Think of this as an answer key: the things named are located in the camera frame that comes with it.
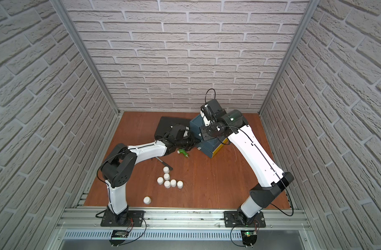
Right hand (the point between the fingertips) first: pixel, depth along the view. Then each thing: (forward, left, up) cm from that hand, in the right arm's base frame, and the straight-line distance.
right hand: (209, 132), depth 71 cm
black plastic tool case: (+30, +27, -25) cm, 48 cm away
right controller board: (-39, -16, -31) cm, 53 cm away
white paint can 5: (-14, +16, -27) cm, 35 cm away
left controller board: (-35, +45, -29) cm, 64 cm away
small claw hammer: (-1, +25, -29) cm, 38 cm away
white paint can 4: (-13, +20, -26) cm, 36 cm away
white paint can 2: (-10, +24, -27) cm, 37 cm away
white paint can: (-6, +24, -26) cm, 36 cm away
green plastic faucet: (+7, +15, -27) cm, 32 cm away
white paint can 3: (-14, +23, -26) cm, 37 cm away
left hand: (+8, +1, -16) cm, 17 cm away
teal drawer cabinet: (+3, -3, -18) cm, 18 cm away
